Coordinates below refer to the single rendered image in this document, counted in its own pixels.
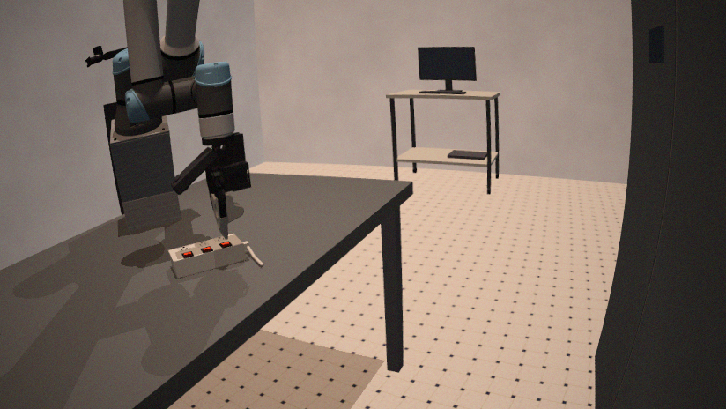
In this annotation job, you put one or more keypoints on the white power strip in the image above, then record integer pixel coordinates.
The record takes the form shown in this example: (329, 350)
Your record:
(210, 254)

